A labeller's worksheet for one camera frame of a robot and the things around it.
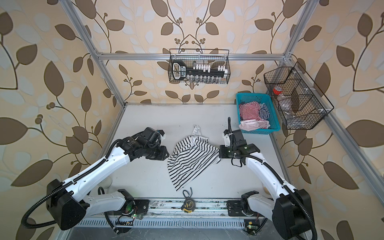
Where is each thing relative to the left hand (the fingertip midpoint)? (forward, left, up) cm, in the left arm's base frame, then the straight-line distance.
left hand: (169, 154), depth 77 cm
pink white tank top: (+23, -47, -4) cm, 53 cm away
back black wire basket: (+53, -24, +20) cm, 62 cm away
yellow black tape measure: (-21, -11, -12) cm, 27 cm away
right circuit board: (-28, -42, -16) cm, 53 cm away
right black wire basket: (+27, -71, +13) cm, 77 cm away
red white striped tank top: (+38, -51, -7) cm, 64 cm away
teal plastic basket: (+31, -66, -7) cm, 73 cm away
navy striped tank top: (+41, -62, -9) cm, 75 cm away
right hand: (+4, -28, -5) cm, 28 cm away
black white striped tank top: (+5, -11, -14) cm, 18 cm away
